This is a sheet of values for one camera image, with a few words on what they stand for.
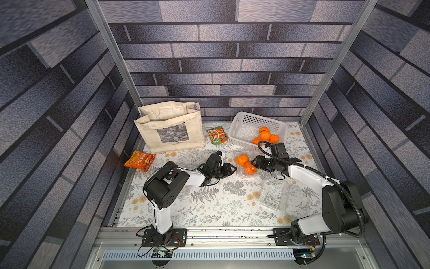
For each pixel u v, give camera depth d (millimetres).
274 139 1036
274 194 868
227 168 833
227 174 828
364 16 713
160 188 501
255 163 828
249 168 898
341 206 534
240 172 968
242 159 945
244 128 1175
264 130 1067
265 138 1025
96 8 695
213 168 759
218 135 1101
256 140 1052
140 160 955
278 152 711
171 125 857
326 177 489
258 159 809
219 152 895
